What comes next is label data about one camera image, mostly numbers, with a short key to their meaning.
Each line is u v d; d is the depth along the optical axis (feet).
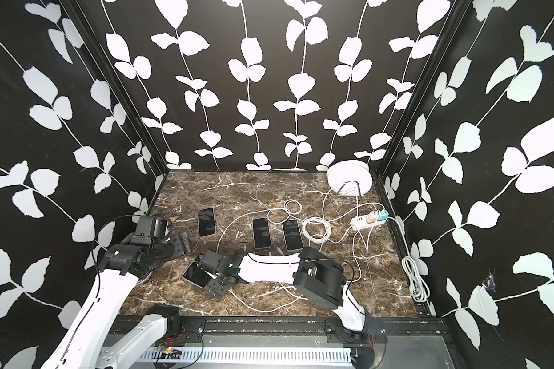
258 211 3.42
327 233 3.13
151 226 1.81
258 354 2.30
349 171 3.26
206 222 3.35
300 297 2.66
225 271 2.11
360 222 3.23
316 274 1.75
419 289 2.68
